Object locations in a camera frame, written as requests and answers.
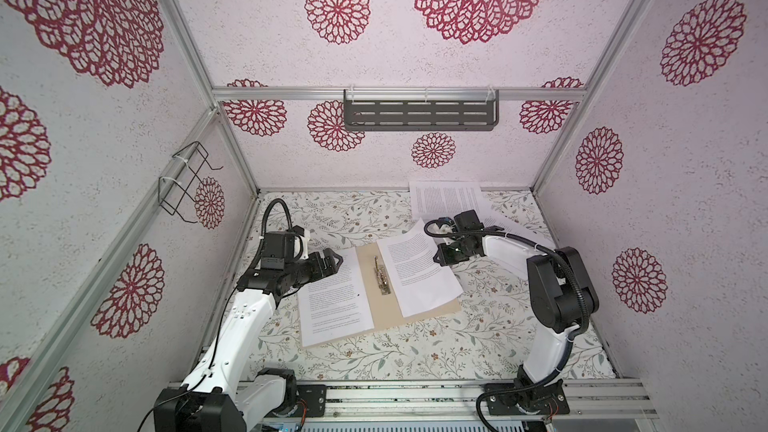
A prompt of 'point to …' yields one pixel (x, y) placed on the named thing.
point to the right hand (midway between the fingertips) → (436, 253)
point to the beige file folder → (383, 302)
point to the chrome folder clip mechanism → (382, 278)
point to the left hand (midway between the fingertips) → (329, 269)
